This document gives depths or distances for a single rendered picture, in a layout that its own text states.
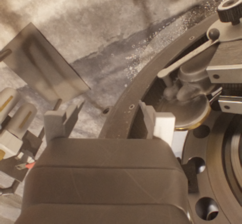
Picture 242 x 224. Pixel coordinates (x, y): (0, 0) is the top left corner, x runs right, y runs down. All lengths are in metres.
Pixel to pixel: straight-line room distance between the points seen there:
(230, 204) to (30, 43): 0.92
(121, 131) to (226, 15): 0.28
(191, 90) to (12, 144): 0.61
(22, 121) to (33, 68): 0.35
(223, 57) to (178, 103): 0.12
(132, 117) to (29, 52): 0.75
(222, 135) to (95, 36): 0.64
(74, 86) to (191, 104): 0.74
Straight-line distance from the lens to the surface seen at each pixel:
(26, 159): 0.77
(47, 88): 1.07
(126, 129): 0.31
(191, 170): 0.36
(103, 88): 0.96
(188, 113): 0.34
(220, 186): 0.35
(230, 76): 0.30
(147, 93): 0.37
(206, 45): 0.37
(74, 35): 0.85
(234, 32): 0.40
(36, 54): 0.97
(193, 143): 0.40
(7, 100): 0.78
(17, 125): 0.77
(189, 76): 0.35
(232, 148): 0.37
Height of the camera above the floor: 0.75
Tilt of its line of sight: 48 degrees down
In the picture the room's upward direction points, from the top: 171 degrees counter-clockwise
